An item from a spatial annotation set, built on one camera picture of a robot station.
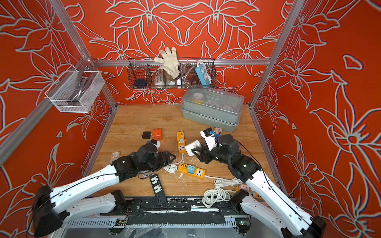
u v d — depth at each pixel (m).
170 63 0.89
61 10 0.71
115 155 0.90
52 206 0.40
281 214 0.40
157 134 0.97
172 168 0.83
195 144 0.68
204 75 0.88
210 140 0.60
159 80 0.94
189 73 0.83
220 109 0.94
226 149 0.51
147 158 0.57
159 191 0.76
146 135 1.02
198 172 0.82
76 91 0.76
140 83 0.98
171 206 0.74
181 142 0.95
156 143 0.71
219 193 0.74
